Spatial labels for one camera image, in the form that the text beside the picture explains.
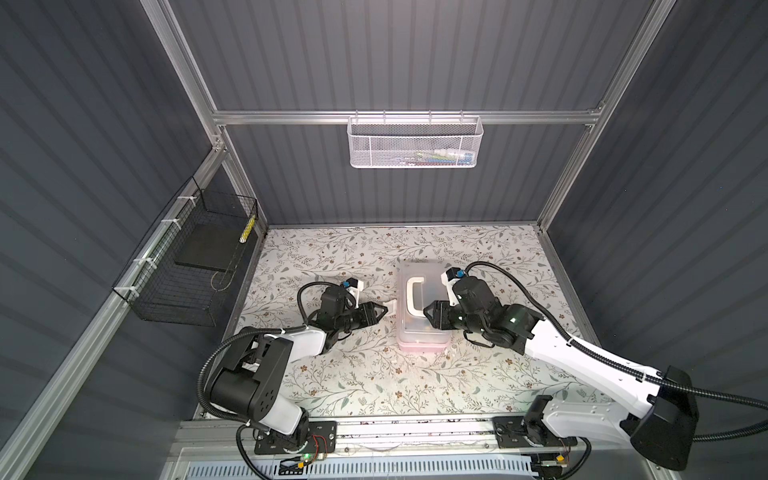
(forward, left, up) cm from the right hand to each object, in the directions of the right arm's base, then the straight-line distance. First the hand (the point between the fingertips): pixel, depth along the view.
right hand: (431, 313), depth 77 cm
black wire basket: (+5, +61, +12) cm, 63 cm away
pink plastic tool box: (+12, +2, -5) cm, 14 cm away
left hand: (+6, +13, -10) cm, 18 cm away
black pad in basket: (+13, +57, +12) cm, 60 cm away
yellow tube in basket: (+20, +50, +12) cm, 55 cm away
